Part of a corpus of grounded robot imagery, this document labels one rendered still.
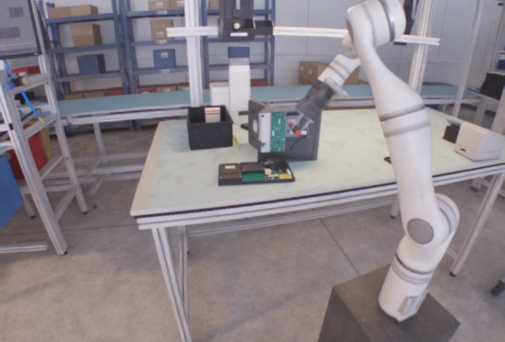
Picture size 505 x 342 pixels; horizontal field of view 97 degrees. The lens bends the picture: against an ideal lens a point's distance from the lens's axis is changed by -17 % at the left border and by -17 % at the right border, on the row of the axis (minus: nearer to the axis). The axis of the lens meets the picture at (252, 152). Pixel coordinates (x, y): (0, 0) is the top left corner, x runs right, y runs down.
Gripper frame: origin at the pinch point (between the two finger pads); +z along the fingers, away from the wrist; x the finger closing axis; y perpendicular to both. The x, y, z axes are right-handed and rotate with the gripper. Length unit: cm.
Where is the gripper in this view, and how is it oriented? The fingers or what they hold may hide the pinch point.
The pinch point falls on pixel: (294, 132)
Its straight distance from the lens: 86.6
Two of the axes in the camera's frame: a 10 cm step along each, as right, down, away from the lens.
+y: -1.5, -4.1, 9.0
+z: -6.0, 7.6, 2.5
